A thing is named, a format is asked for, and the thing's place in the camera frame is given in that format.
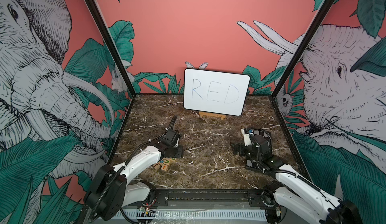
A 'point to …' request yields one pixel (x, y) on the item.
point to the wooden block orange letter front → (164, 167)
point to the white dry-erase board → (215, 92)
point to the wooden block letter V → (167, 161)
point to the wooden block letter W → (161, 161)
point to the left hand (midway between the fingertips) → (181, 149)
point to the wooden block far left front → (156, 165)
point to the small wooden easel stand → (212, 115)
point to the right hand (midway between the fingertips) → (235, 139)
